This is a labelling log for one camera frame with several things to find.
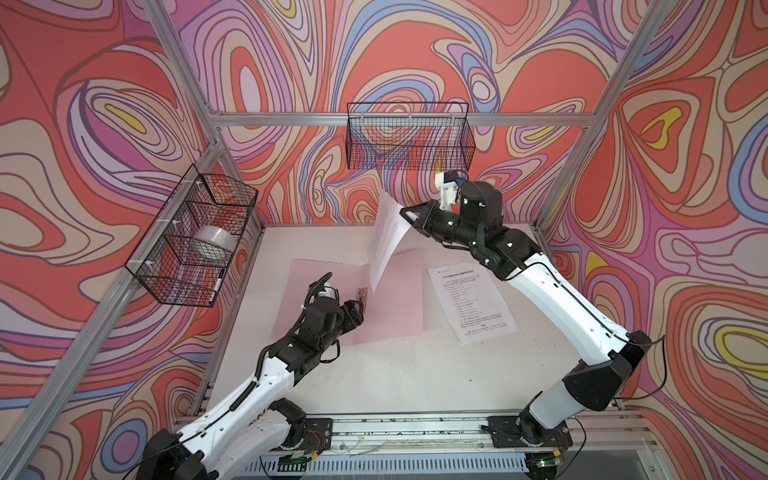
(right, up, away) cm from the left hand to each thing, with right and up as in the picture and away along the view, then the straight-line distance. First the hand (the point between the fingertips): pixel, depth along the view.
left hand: (359, 306), depth 80 cm
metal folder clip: (-1, 0, +18) cm, 18 cm away
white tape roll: (-35, +17, -7) cm, 40 cm away
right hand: (+11, +22, -14) cm, 28 cm away
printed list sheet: (+38, -2, +18) cm, 42 cm away
